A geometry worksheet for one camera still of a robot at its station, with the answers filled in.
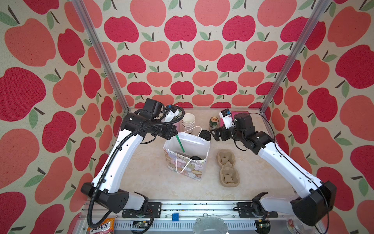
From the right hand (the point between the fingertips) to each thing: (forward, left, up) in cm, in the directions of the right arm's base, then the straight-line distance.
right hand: (221, 126), depth 77 cm
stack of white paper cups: (+12, +19, -12) cm, 26 cm away
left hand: (-11, +21, +6) cm, 24 cm away
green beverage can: (+15, +2, -15) cm, 21 cm away
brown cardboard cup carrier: (-18, -8, -23) cm, 30 cm away
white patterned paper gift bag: (-21, +14, -4) cm, 25 cm away
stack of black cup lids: (+8, +7, -20) cm, 23 cm away
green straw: (-10, +21, -3) cm, 24 cm away
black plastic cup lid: (-13, +13, -13) cm, 22 cm away
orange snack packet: (-48, +52, -21) cm, 74 cm away
